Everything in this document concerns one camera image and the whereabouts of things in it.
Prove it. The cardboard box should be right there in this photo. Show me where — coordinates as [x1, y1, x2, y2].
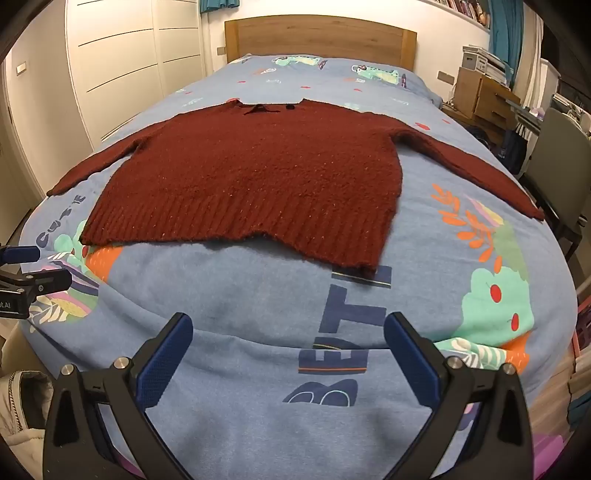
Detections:
[454, 67, 523, 131]

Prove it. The row of books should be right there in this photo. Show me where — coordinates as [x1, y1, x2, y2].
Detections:
[434, 0, 493, 28]

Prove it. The blue printed blanket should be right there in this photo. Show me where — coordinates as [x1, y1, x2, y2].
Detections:
[21, 53, 581, 480]

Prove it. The teal curtain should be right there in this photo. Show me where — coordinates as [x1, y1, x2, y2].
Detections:
[488, 0, 518, 87]
[203, 0, 253, 14]

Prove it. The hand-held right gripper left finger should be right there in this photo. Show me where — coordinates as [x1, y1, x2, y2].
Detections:
[44, 312, 204, 480]

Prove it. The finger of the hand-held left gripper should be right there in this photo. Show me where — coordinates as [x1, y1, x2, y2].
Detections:
[0, 246, 42, 265]
[0, 269, 74, 302]

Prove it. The dark red knit sweater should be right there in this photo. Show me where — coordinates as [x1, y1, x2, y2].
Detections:
[46, 98, 546, 278]

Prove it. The white padded jacket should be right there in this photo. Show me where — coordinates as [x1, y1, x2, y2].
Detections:
[0, 369, 57, 480]

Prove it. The grey printer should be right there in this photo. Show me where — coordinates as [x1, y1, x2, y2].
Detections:
[462, 45, 514, 87]

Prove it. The dark bag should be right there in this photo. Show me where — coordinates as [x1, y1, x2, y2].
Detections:
[494, 130, 528, 177]

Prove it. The white wardrobe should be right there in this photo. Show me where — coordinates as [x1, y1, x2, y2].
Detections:
[64, 0, 219, 149]

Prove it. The grey-green chair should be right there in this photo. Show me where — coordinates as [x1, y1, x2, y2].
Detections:
[523, 110, 591, 261]

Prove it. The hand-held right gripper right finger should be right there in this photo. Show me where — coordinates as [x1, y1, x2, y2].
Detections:
[384, 312, 536, 480]

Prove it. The wooden headboard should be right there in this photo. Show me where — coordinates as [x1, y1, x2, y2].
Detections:
[224, 17, 418, 73]

